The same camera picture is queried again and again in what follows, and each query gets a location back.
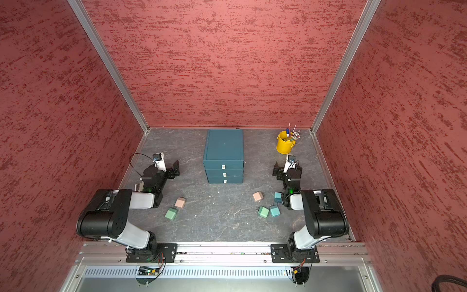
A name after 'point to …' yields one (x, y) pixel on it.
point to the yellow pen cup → (283, 146)
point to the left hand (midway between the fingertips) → (169, 164)
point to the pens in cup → (293, 135)
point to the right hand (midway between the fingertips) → (284, 164)
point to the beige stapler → (141, 186)
